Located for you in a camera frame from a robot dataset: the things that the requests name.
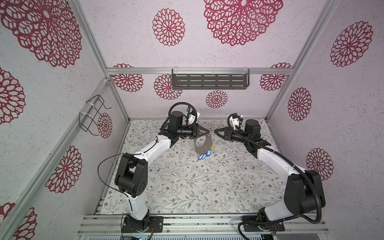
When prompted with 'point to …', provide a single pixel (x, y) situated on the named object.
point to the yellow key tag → (212, 147)
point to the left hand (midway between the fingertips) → (208, 133)
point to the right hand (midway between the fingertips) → (215, 129)
